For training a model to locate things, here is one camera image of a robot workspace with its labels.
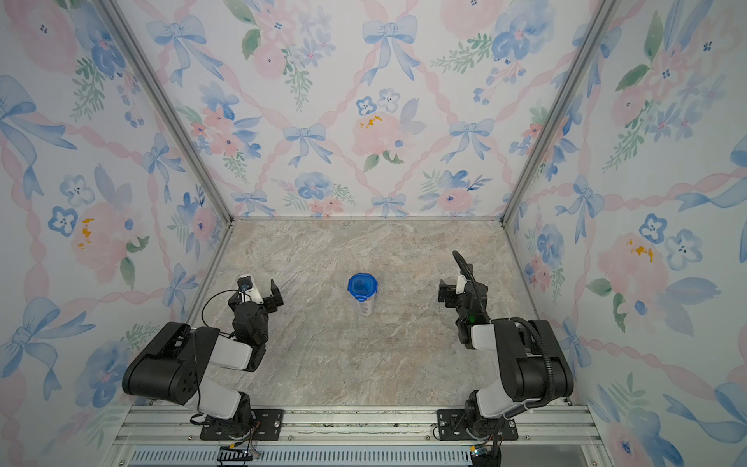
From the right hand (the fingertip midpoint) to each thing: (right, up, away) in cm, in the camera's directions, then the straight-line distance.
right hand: (460, 279), depth 94 cm
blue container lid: (-32, +1, -6) cm, 32 cm away
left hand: (-63, -1, -5) cm, 63 cm away
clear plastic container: (-31, -3, -10) cm, 33 cm away
